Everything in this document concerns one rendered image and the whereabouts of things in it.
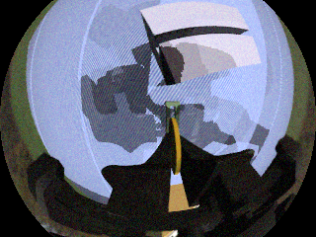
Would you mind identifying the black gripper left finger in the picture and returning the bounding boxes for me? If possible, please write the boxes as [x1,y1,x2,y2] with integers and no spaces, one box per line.
[102,133,173,204]

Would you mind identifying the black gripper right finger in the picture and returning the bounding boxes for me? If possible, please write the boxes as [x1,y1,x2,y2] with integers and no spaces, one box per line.
[179,135,254,206]

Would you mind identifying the thin gold coin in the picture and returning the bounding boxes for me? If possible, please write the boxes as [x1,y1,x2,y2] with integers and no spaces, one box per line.
[169,118,182,175]

